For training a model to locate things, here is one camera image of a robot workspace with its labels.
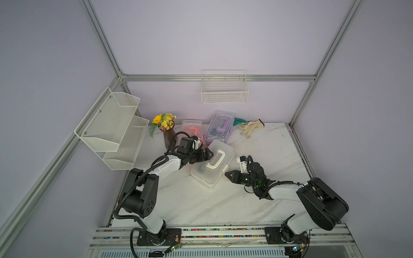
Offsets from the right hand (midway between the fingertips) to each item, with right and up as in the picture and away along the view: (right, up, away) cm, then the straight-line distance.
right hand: (227, 175), depth 88 cm
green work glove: (+11, +34, +29) cm, 46 cm away
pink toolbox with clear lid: (-21, +28, +14) cm, 37 cm away
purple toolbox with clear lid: (-3, +29, +21) cm, 36 cm away
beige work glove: (+18, +29, +30) cm, 46 cm away
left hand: (-11, +10, +3) cm, 15 cm away
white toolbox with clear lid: (-10, +3, -5) cm, 12 cm away
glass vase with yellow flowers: (-35, +30, -1) cm, 46 cm away
